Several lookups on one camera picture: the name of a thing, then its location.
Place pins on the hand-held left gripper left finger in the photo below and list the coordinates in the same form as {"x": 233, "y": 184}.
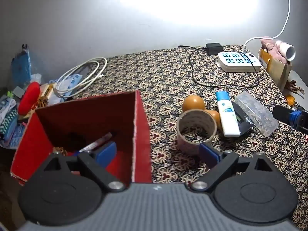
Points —
{"x": 105, "y": 152}

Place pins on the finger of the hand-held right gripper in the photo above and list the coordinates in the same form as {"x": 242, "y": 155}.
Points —
{"x": 282, "y": 114}

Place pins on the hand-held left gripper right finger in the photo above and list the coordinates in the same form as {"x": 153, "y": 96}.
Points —
{"x": 209, "y": 152}

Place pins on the tape roll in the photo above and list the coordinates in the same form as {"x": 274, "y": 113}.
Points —
{"x": 187, "y": 146}

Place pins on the clear plastic case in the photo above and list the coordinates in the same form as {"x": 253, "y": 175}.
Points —
{"x": 257, "y": 113}

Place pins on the brown wooden gourd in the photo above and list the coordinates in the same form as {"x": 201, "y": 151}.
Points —
{"x": 193, "y": 103}

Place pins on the red cardboard box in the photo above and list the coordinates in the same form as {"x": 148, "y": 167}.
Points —
{"x": 36, "y": 138}

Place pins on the pen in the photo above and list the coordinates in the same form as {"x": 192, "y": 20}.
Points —
{"x": 96, "y": 144}

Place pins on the small orange item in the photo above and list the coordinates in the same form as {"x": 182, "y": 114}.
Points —
{"x": 290, "y": 99}

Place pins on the dried flowers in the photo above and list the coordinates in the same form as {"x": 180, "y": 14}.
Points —
{"x": 292, "y": 85}

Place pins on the black flat device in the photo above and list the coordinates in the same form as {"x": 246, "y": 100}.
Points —
{"x": 243, "y": 123}

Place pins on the white tube with blue cap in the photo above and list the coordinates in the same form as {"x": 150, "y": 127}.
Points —
{"x": 227, "y": 115}

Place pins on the gold paper bag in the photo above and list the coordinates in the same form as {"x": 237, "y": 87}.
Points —
{"x": 276, "y": 72}

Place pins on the white power strip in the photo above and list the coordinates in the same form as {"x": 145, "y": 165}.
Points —
{"x": 240, "y": 66}

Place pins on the white plastic cylinder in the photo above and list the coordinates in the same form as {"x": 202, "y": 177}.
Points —
{"x": 287, "y": 50}

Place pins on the pink cloth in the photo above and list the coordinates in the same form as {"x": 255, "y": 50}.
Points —
{"x": 272, "y": 47}

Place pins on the small pinecone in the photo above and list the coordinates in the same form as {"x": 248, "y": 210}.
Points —
{"x": 43, "y": 101}

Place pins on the blue and white packet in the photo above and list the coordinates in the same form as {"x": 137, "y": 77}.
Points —
{"x": 72, "y": 79}

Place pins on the floral patterned tablecloth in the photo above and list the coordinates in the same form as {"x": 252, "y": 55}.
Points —
{"x": 163, "y": 77}

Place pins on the red round cushion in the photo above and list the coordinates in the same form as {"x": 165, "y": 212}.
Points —
{"x": 28, "y": 98}

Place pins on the black charger adapter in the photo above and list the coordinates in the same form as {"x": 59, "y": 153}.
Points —
{"x": 213, "y": 48}

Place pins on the green striped cloth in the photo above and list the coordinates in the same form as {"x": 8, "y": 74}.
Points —
{"x": 9, "y": 120}

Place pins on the blue package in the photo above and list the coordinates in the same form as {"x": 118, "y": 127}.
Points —
{"x": 21, "y": 65}

